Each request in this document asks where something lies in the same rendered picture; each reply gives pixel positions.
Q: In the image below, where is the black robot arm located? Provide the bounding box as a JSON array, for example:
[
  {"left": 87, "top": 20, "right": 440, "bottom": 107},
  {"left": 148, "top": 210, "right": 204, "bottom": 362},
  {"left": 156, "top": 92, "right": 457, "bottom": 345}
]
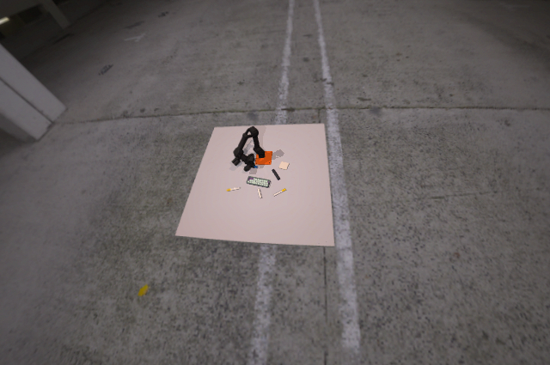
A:
[{"left": 232, "top": 126, "right": 265, "bottom": 166}]

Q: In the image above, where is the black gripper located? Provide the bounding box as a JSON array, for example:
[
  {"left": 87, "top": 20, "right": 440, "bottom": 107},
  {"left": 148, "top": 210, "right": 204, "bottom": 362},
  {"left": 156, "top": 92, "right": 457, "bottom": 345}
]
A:
[{"left": 243, "top": 156, "right": 255, "bottom": 171}]

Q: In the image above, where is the grey keyboard with white letter keys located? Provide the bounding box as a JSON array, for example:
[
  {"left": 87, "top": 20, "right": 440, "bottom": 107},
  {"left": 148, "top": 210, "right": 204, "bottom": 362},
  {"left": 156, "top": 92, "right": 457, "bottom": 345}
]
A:
[{"left": 246, "top": 176, "right": 271, "bottom": 188}]

